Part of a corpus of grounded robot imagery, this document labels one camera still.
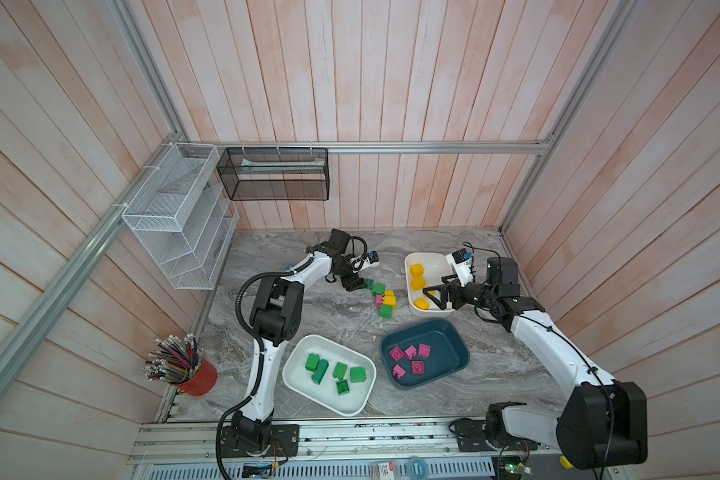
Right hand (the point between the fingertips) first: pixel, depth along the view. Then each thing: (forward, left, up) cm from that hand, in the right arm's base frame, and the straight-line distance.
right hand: (435, 283), depth 83 cm
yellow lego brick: (+17, +1, -18) cm, 25 cm away
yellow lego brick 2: (+12, +1, -18) cm, 21 cm away
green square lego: (-25, +26, -15) cm, 39 cm away
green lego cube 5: (+1, +13, -18) cm, 22 cm away
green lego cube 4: (+8, +15, -16) cm, 23 cm away
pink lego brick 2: (-20, +10, -14) cm, 27 cm away
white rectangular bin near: (-20, +30, -17) cm, 40 cm away
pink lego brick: (-18, +4, -16) cm, 25 cm away
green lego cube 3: (-21, +22, -16) cm, 34 cm away
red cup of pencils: (-21, +69, -6) cm, 72 cm away
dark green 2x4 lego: (+10, +18, -16) cm, 26 cm away
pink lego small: (-13, +2, -16) cm, 21 cm away
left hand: (+12, +22, -14) cm, 28 cm away
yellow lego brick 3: (-6, +3, +4) cm, 7 cm away
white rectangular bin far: (+18, -2, -18) cm, 25 cm away
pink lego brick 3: (-14, +6, -15) cm, 22 cm away
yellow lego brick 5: (+5, +11, -16) cm, 20 cm away
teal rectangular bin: (-13, -6, -17) cm, 22 cm away
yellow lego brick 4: (+1, +2, -13) cm, 13 cm away
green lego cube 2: (-20, +27, -16) cm, 37 cm away
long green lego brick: (-21, +32, -14) cm, 41 cm away
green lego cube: (-18, +35, -14) cm, 42 cm away
